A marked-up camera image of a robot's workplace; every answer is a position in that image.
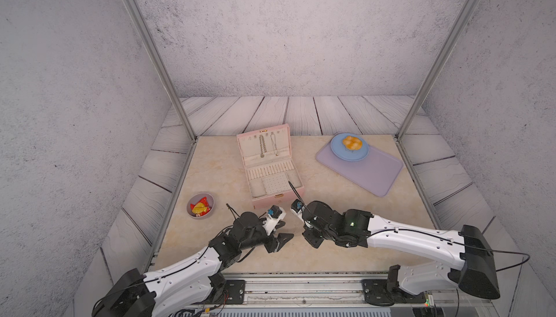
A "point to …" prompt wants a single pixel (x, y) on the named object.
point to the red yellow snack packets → (201, 208)
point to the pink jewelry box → (267, 155)
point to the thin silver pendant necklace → (274, 143)
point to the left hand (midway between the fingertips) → (290, 232)
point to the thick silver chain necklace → (262, 142)
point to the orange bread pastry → (352, 143)
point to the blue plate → (341, 152)
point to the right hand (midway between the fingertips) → (306, 228)
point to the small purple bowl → (195, 198)
